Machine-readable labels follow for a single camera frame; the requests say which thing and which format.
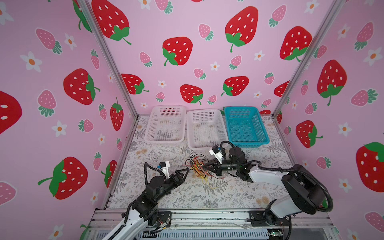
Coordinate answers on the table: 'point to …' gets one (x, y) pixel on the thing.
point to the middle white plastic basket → (205, 128)
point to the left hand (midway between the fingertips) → (187, 172)
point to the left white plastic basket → (166, 124)
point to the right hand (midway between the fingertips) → (203, 167)
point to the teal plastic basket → (245, 127)
